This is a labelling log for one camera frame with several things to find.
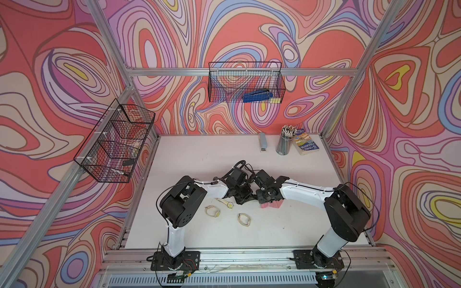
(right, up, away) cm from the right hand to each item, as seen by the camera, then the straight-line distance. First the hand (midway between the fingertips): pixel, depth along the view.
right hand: (265, 200), depth 90 cm
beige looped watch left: (-27, -4, -2) cm, 27 cm away
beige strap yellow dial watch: (-18, -2, -1) cm, 18 cm away
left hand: (-4, +2, -1) cm, 4 cm away
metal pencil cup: (+13, +31, +11) cm, 36 cm away
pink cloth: (+5, -1, -2) cm, 5 cm away
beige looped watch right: (-12, -7, -5) cm, 15 cm away
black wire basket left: (-70, +26, -12) cm, 76 cm away
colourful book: (+28, +30, +21) cm, 47 cm away
